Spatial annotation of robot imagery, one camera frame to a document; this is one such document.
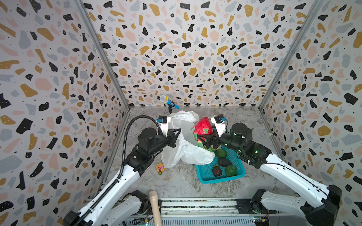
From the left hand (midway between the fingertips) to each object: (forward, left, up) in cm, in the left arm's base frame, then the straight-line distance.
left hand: (180, 127), depth 68 cm
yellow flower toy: (-9, +13, -28) cm, 32 cm away
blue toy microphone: (+28, +11, -7) cm, 31 cm away
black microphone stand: (+29, +9, -18) cm, 36 cm away
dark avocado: (-6, -26, -28) cm, 38 cm away
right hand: (-2, -10, +1) cm, 10 cm away
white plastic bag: (-9, -3, -4) cm, 11 cm away
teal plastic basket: (-9, -14, -33) cm, 37 cm away
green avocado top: (0, -25, -28) cm, 37 cm away
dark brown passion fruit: (-12, -20, -27) cm, 36 cm away
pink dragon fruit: (-2, -11, +4) cm, 12 cm away
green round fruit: (-12, -28, -25) cm, 39 cm away
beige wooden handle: (-25, +15, -28) cm, 40 cm away
